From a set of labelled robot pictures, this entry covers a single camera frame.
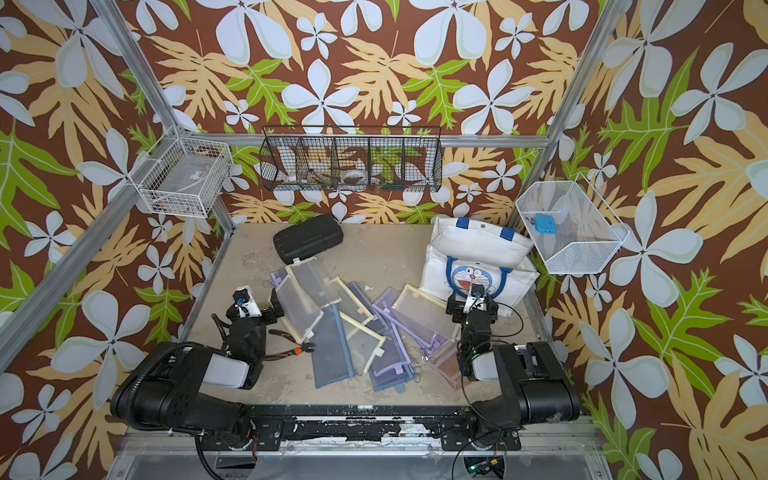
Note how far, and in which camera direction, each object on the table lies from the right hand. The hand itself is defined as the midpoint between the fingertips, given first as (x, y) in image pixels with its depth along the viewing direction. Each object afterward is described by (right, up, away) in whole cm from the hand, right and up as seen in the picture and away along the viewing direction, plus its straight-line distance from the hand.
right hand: (470, 292), depth 90 cm
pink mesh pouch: (-7, -21, -4) cm, 23 cm away
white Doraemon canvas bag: (0, +12, +8) cm, 14 cm away
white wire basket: (-85, +34, -4) cm, 92 cm away
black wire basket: (-37, +44, +8) cm, 58 cm away
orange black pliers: (-50, -17, -1) cm, 53 cm away
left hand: (-64, +1, -2) cm, 64 cm away
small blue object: (+20, +20, -5) cm, 29 cm away
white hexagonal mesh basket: (+27, +20, -6) cm, 34 cm away
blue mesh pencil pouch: (-42, -19, -4) cm, 46 cm away
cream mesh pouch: (-54, +6, +14) cm, 56 cm away
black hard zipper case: (-55, +18, +19) cm, 61 cm away
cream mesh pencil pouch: (-53, -6, +1) cm, 54 cm away
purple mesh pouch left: (-64, +3, +14) cm, 66 cm away
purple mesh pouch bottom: (-24, -21, -6) cm, 32 cm away
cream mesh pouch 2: (-12, -7, +6) cm, 15 cm away
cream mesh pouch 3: (-32, -15, -3) cm, 36 cm away
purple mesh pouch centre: (-13, -15, -1) cm, 20 cm away
